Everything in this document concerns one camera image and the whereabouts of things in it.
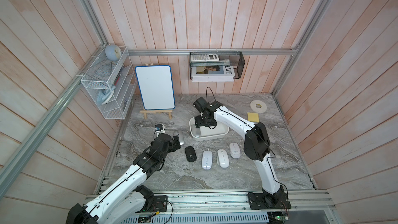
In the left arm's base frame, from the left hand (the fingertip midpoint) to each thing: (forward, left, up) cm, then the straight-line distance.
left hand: (171, 140), depth 82 cm
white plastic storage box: (+11, -19, -10) cm, 24 cm away
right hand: (+14, -17, -5) cm, 23 cm away
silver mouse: (+10, -4, -13) cm, 16 cm away
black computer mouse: (-3, -10, -11) cm, 15 cm away
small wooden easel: (+24, +10, -5) cm, 27 cm away
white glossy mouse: (-6, -29, -10) cm, 31 cm away
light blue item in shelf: (+19, +37, +16) cm, 44 cm away
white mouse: (-7, -20, -10) cm, 23 cm away
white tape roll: (+35, -60, -13) cm, 71 cm away
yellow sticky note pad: (+26, -54, -13) cm, 61 cm away
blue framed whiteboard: (+32, +11, +10) cm, 35 cm away
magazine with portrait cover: (+38, -24, +16) cm, 47 cm away
